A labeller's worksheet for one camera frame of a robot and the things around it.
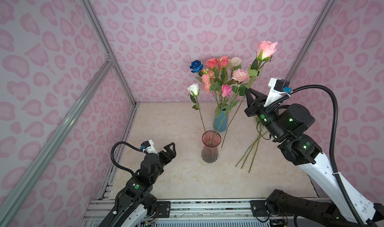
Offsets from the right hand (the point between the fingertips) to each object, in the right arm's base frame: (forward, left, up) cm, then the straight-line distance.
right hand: (245, 87), depth 53 cm
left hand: (-6, +31, -33) cm, 45 cm away
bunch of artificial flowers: (+5, -19, -51) cm, 55 cm away
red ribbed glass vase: (0, +10, -37) cm, 38 cm away
